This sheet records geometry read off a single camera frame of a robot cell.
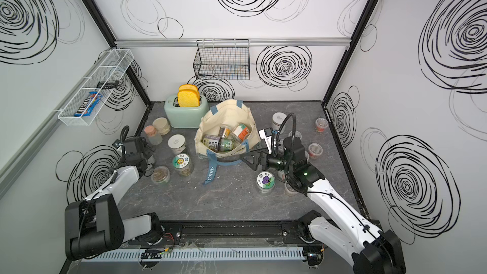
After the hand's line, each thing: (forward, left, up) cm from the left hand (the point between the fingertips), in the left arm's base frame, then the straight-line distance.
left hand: (139, 151), depth 87 cm
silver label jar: (+22, -66, +1) cm, 70 cm away
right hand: (-10, -50, +15) cm, 54 cm away
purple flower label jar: (-13, -59, 0) cm, 60 cm away
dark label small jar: (+14, -38, -1) cm, 41 cm away
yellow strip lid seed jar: (+14, -76, -3) cm, 78 cm away
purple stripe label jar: (+8, -33, -2) cm, 34 cm away
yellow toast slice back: (+30, -19, +14) cm, 38 cm away
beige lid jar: (+17, -4, -2) cm, 18 cm away
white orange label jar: (+13, -47, 0) cm, 49 cm away
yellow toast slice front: (+25, -20, +10) cm, 33 cm away
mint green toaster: (+21, -17, +1) cm, 27 cm away
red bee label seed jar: (+21, -90, -2) cm, 93 cm away
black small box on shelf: (+16, +8, +26) cm, 32 cm away
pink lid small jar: (+10, -2, -4) cm, 11 cm away
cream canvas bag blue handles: (+21, -39, +5) cm, 45 cm away
